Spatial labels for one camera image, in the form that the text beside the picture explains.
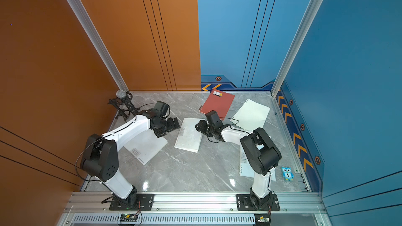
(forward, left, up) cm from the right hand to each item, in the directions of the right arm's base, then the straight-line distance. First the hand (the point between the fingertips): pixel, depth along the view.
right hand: (197, 127), depth 94 cm
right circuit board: (-44, -31, -8) cm, 55 cm away
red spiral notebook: (+28, -14, -6) cm, 32 cm away
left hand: (-1, +12, +3) cm, 13 cm away
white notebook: (-5, +5, -3) cm, 7 cm away
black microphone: (+10, +45, +12) cm, 48 cm away
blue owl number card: (-25, -48, -5) cm, 54 cm away
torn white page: (+15, -36, -8) cm, 40 cm away
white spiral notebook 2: (-22, -27, -5) cm, 35 cm away
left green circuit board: (-44, +30, -7) cm, 54 cm away
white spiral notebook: (-10, +31, -5) cm, 33 cm away
